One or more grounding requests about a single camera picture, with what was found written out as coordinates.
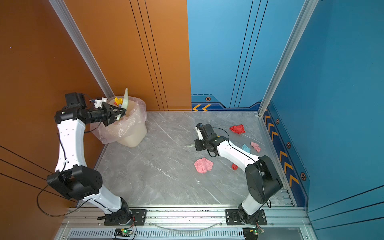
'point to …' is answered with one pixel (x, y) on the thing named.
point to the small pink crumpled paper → (256, 146)
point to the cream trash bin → (133, 138)
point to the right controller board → (252, 233)
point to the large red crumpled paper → (238, 129)
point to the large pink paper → (203, 165)
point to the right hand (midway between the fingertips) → (196, 143)
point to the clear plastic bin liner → (134, 116)
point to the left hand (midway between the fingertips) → (125, 109)
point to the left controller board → (123, 232)
